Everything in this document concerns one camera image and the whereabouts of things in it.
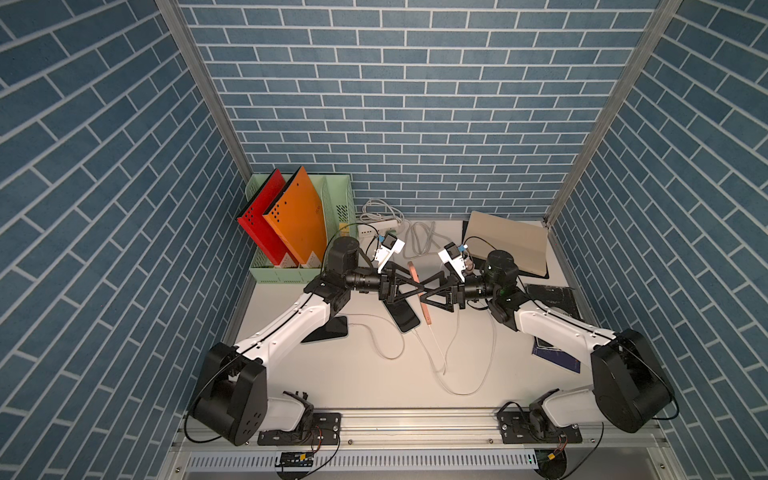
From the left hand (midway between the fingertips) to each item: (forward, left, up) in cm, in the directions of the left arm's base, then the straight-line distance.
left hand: (423, 288), depth 69 cm
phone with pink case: (-4, 0, -1) cm, 4 cm away
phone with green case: (+8, +4, -29) cm, 30 cm away
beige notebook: (+36, -44, -24) cm, 62 cm away
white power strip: (+40, +16, -23) cm, 49 cm away
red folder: (+22, +46, 0) cm, 51 cm away
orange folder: (+28, +37, -6) cm, 47 cm away
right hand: (-1, -1, -2) cm, 3 cm away
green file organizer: (+42, +27, -9) cm, 51 cm away
